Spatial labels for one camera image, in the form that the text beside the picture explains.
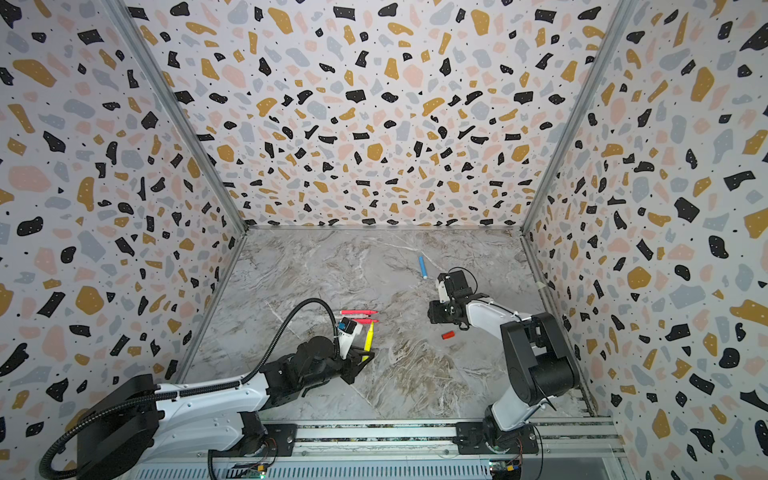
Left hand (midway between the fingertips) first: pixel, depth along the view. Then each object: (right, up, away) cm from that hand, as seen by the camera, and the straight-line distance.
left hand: (374, 352), depth 77 cm
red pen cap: (+21, 0, +15) cm, 26 cm away
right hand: (+16, +9, +17) cm, 25 cm away
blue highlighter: (+15, +21, +32) cm, 41 cm away
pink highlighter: (-8, +6, +20) cm, 22 cm away
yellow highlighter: (-1, +3, 0) cm, 3 cm away
